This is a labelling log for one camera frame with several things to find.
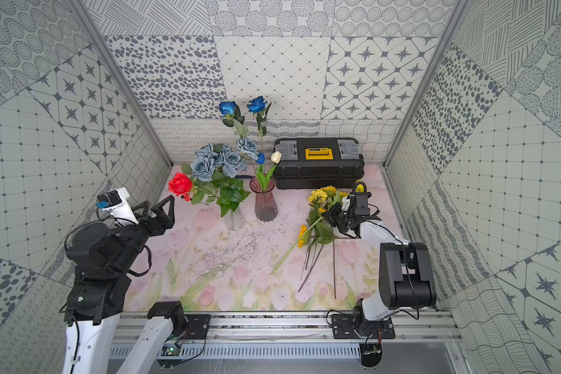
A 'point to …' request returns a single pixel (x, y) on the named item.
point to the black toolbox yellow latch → (310, 163)
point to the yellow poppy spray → (305, 236)
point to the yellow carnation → (317, 196)
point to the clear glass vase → (234, 220)
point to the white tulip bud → (276, 157)
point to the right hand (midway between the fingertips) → (322, 215)
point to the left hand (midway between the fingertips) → (164, 199)
